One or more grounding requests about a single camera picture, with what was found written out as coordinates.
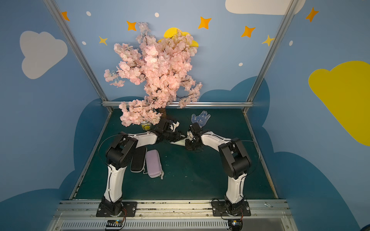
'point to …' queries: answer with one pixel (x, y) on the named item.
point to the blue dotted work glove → (202, 119)
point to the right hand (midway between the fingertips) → (188, 146)
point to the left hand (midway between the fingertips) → (186, 137)
